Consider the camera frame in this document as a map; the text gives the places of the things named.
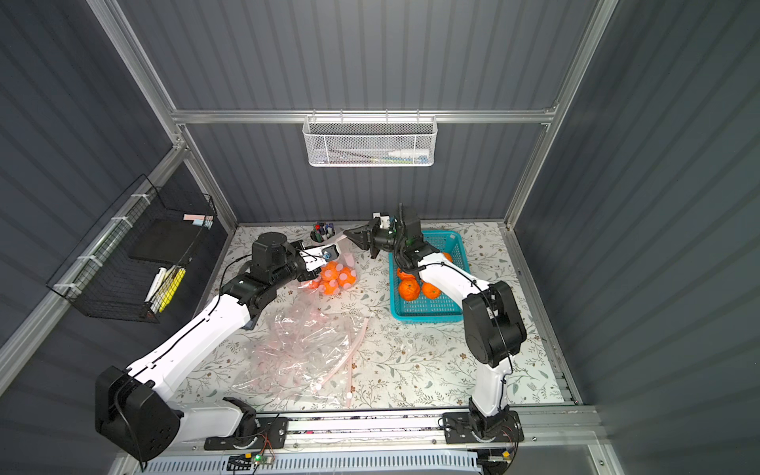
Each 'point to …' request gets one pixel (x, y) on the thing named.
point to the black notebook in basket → (164, 239)
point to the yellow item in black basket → (173, 288)
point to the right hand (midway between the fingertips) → (347, 231)
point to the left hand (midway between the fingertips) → (314, 242)
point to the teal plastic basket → (422, 308)
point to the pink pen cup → (322, 232)
